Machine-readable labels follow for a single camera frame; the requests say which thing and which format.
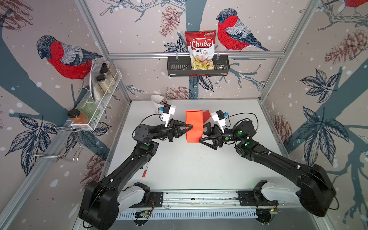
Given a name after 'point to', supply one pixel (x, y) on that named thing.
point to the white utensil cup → (156, 99)
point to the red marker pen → (145, 170)
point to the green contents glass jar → (88, 107)
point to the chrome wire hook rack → (58, 142)
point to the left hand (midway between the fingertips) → (192, 128)
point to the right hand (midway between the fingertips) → (199, 136)
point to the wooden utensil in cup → (164, 101)
